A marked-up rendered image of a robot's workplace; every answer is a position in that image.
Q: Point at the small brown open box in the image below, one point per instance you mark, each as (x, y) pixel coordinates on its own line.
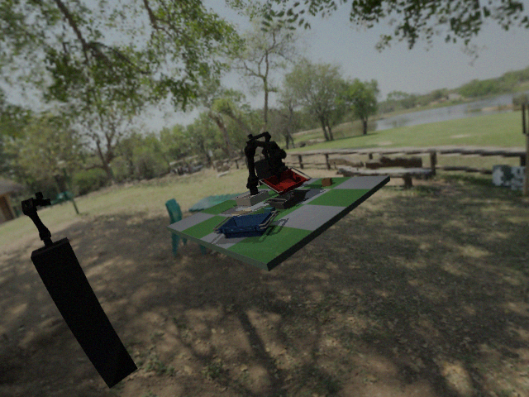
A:
(327, 181)

